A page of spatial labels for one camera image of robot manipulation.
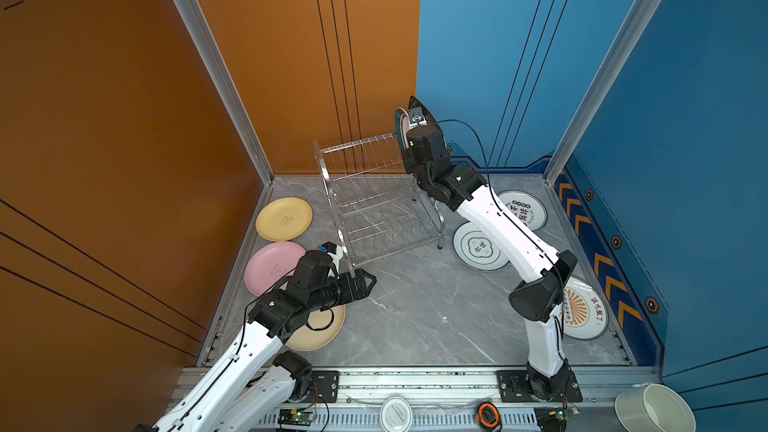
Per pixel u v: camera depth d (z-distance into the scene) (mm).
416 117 614
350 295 634
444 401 727
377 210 1033
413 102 775
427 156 536
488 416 670
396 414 648
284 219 1071
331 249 689
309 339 792
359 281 655
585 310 851
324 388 733
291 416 711
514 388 725
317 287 569
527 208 1089
